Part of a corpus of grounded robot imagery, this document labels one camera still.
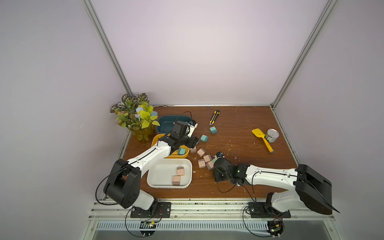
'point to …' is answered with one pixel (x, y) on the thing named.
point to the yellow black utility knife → (212, 121)
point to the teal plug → (204, 138)
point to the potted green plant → (135, 114)
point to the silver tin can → (272, 135)
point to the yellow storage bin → (175, 155)
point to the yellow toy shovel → (258, 133)
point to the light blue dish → (154, 113)
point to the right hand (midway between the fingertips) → (214, 170)
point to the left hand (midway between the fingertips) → (196, 136)
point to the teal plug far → (213, 130)
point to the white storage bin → (166, 173)
